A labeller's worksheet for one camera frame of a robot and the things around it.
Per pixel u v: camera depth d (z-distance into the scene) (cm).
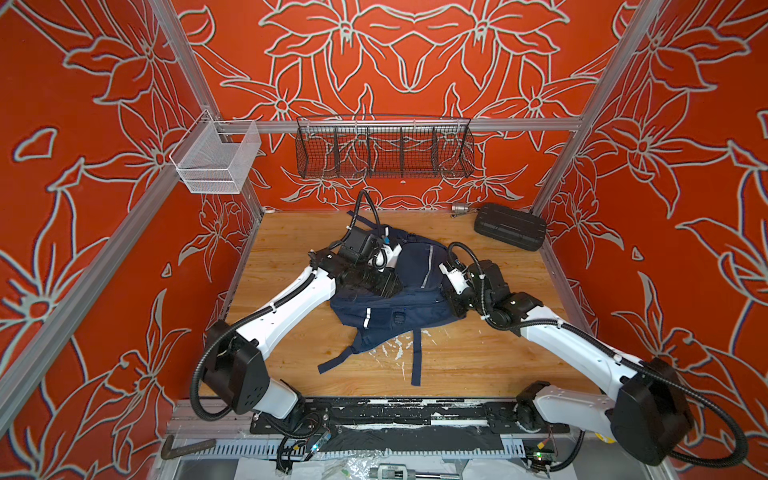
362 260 64
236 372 41
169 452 68
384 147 98
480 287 61
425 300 81
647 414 40
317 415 74
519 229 104
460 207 118
